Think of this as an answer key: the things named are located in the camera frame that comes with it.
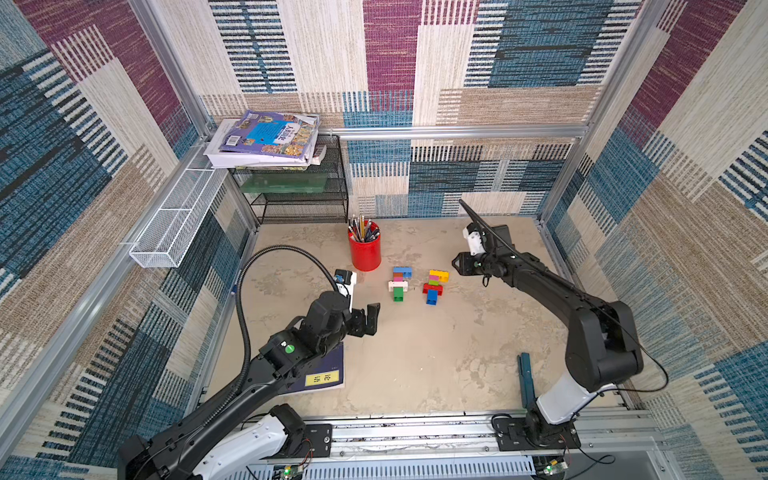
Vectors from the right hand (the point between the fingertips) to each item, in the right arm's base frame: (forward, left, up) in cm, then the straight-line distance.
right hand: (462, 266), depth 93 cm
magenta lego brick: (+2, +7, -10) cm, 13 cm away
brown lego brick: (+5, +20, -11) cm, 23 cm away
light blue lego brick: (+4, +16, -9) cm, 19 cm away
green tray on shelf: (+21, +55, +16) cm, 61 cm away
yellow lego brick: (+3, +4, -9) cm, 11 cm away
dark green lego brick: (-5, +20, -8) cm, 22 cm away
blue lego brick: (-5, +9, -9) cm, 14 cm away
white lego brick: (-1, +20, -9) cm, 22 cm away
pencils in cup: (+13, +32, +3) cm, 34 cm away
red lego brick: (-2, +6, -9) cm, 12 cm away
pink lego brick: (+1, +19, -8) cm, 21 cm away
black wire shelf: (+33, +56, -5) cm, 65 cm away
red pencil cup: (+8, +30, -5) cm, 31 cm away
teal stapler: (-31, -13, -9) cm, 35 cm away
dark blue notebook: (-29, +41, -10) cm, 51 cm away
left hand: (-18, +28, +9) cm, 35 cm away
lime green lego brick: (-1, +8, -9) cm, 12 cm away
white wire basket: (-7, +74, +23) cm, 77 cm away
